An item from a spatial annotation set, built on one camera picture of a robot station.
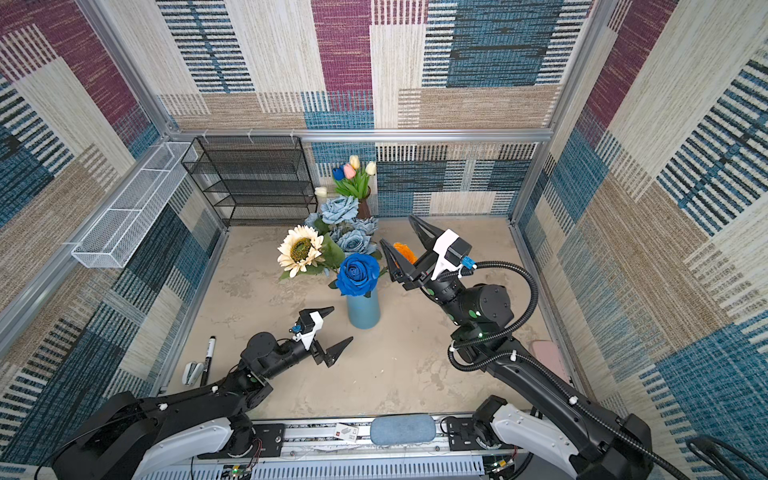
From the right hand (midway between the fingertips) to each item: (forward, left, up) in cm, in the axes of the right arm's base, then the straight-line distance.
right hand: (395, 231), depth 54 cm
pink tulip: (+41, +12, -16) cm, 45 cm away
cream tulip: (+42, +6, -17) cm, 46 cm away
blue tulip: (+40, +15, -16) cm, 46 cm away
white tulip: (+39, +22, -23) cm, 51 cm away
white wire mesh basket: (+12, +65, -12) cm, 67 cm away
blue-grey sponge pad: (-24, -1, -43) cm, 50 cm away
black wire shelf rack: (+54, +49, -29) cm, 78 cm away
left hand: (-2, +14, -29) cm, 32 cm away
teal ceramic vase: (+4, +9, -37) cm, 38 cm away
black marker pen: (-6, +53, -45) cm, 70 cm away
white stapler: (-9, +56, -44) cm, 72 cm away
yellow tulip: (+44, +11, -15) cm, 48 cm away
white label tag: (-24, +13, -45) cm, 53 cm away
